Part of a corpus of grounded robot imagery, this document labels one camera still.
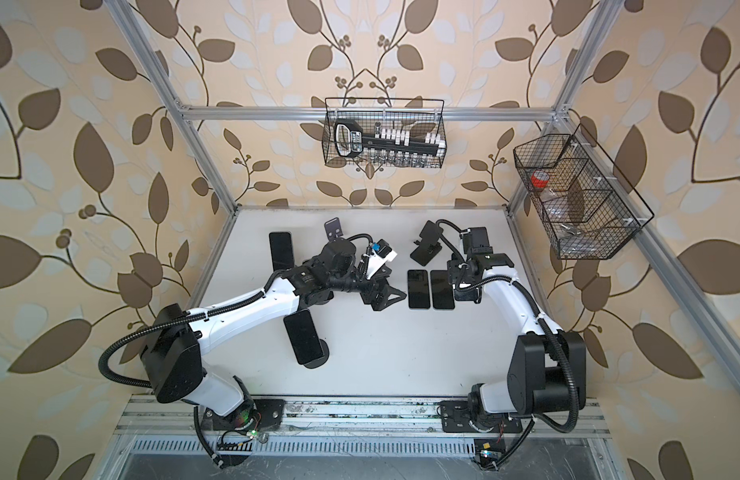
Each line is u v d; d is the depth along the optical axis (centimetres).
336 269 61
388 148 86
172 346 43
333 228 103
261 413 74
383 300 66
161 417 76
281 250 96
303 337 79
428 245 102
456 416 74
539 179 87
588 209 73
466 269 62
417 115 91
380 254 65
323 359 81
